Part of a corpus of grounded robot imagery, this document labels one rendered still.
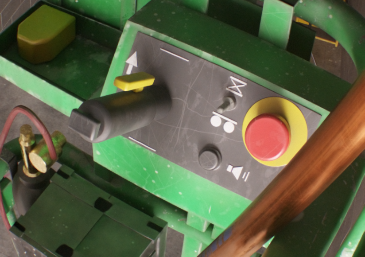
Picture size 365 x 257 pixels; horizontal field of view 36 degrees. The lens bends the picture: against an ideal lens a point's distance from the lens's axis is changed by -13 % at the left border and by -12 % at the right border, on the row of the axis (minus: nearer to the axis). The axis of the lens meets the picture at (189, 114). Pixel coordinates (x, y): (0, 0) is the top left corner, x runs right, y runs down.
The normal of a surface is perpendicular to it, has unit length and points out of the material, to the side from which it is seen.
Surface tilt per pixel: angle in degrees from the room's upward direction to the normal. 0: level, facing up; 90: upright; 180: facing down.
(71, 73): 0
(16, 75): 90
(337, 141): 87
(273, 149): 58
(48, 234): 0
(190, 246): 90
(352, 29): 45
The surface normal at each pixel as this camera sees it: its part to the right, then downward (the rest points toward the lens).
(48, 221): 0.08, -0.68
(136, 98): 0.68, -0.62
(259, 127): -0.38, 0.15
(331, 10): -0.45, -0.15
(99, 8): -0.50, 0.60
